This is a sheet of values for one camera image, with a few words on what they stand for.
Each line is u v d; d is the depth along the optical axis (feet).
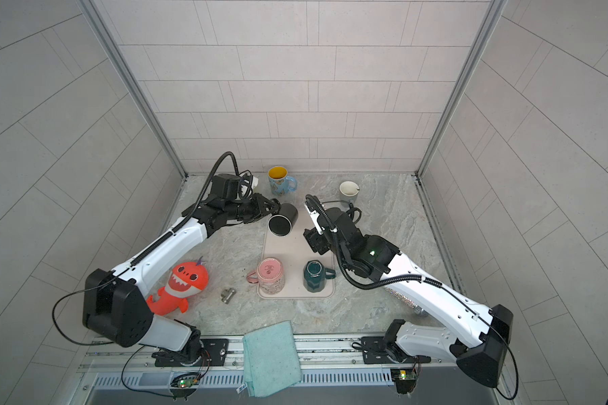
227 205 2.03
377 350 2.34
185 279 2.51
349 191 3.29
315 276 2.51
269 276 2.47
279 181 3.35
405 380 2.22
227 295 2.64
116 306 1.33
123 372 2.22
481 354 1.21
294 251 3.06
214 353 2.32
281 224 2.49
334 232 1.55
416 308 2.52
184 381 2.11
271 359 2.28
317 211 1.84
